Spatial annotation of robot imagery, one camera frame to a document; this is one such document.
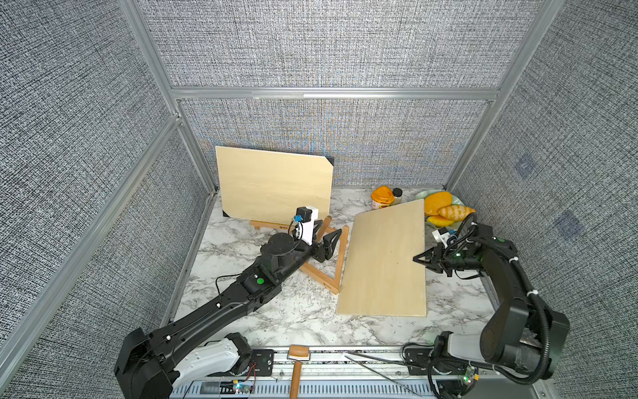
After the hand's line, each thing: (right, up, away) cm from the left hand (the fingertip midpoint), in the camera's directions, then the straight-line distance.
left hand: (337, 225), depth 67 cm
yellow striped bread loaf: (+50, +3, +33) cm, 60 cm away
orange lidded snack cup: (+21, +10, +36) cm, 43 cm away
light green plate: (+54, +8, +40) cm, 68 cm away
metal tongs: (+5, -41, +9) cm, 42 cm away
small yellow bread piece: (+45, 0, +36) cm, 58 cm away
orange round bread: (+45, +9, +39) cm, 60 cm away
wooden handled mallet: (-11, -39, +7) cm, 41 cm away
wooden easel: (-6, -18, +19) cm, 27 cm away
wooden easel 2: (-30, -1, +36) cm, 47 cm away
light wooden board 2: (-25, +14, +33) cm, 44 cm away
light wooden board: (+16, -18, +16) cm, 28 cm away
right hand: (+27, -11, +12) cm, 31 cm away
